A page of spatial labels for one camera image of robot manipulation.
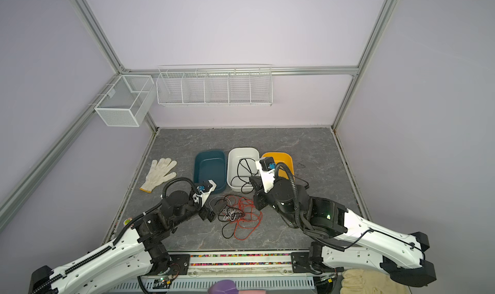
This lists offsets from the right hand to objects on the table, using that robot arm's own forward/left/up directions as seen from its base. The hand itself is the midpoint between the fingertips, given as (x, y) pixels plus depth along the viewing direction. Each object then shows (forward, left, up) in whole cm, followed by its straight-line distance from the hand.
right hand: (251, 180), depth 60 cm
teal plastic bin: (+28, +24, -32) cm, 49 cm away
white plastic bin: (+33, +11, -30) cm, 46 cm away
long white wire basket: (+58, +20, -3) cm, 61 cm away
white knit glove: (+22, +50, -32) cm, 64 cm away
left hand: (+3, +14, -17) cm, 22 cm away
